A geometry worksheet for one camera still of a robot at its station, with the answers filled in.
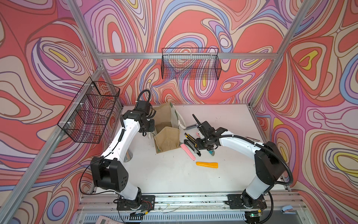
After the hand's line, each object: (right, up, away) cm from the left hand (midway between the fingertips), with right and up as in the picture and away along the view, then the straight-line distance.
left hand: (151, 128), depth 83 cm
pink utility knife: (+23, -16, +8) cm, 29 cm away
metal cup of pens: (-15, -18, +3) cm, 24 cm away
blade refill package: (+69, -9, +14) cm, 71 cm away
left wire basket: (-34, +5, -9) cm, 35 cm away
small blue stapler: (+73, -41, -13) cm, 85 cm away
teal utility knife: (+39, -17, +8) cm, 43 cm away
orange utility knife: (+35, -24, +3) cm, 43 cm away
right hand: (+30, -14, +5) cm, 34 cm away
